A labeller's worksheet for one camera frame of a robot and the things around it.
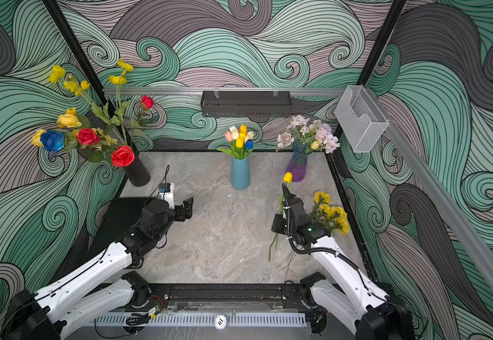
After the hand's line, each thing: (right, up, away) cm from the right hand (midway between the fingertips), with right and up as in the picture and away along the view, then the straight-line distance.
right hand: (274, 223), depth 82 cm
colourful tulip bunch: (-14, +33, -1) cm, 35 cm away
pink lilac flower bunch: (+18, +36, +3) cm, 40 cm away
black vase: (-64, +20, +17) cm, 69 cm away
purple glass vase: (+13, +24, +14) cm, 31 cm away
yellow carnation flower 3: (+29, +2, +4) cm, 30 cm away
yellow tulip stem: (+5, +18, +1) cm, 19 cm away
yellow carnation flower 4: (+30, -2, +4) cm, 30 cm away
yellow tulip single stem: (-1, -10, +4) cm, 10 cm away
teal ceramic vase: (-14, +19, +13) cm, 27 cm away
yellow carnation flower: (+26, +9, +13) cm, 30 cm away
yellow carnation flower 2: (+25, +3, +8) cm, 27 cm away
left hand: (-36, +11, -3) cm, 38 cm away
